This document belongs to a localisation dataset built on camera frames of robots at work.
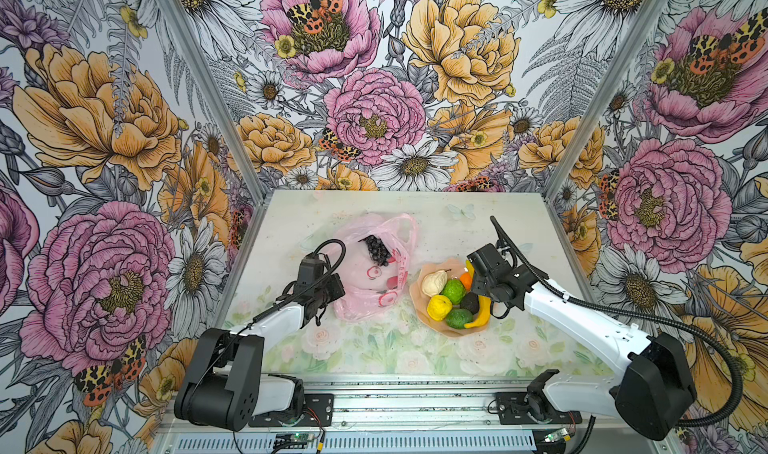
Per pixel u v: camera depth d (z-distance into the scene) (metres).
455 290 0.88
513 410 0.74
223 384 0.42
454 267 0.94
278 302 0.59
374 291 0.90
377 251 1.01
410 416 0.75
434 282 0.88
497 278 0.62
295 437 0.71
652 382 0.40
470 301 0.86
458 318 0.83
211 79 0.89
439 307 0.85
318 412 0.73
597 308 0.48
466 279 0.86
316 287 0.74
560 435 0.71
